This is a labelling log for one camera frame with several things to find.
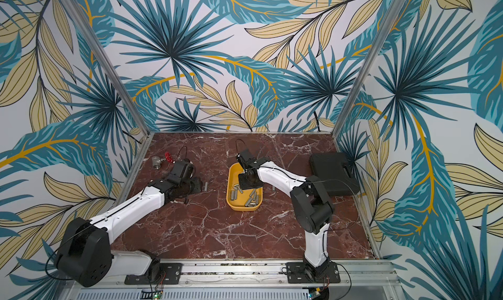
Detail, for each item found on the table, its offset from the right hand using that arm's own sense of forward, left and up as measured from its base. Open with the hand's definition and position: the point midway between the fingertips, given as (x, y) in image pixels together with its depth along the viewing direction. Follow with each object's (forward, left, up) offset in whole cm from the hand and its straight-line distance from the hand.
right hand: (246, 184), depth 92 cm
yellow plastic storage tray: (-5, +4, -5) cm, 8 cm away
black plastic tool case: (+7, -42, 0) cm, 43 cm away
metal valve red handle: (+16, +47, -2) cm, 50 cm away
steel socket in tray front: (-6, -3, -5) cm, 9 cm away
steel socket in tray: (-3, +6, -3) cm, 7 cm away
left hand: (-3, +21, +4) cm, 22 cm away
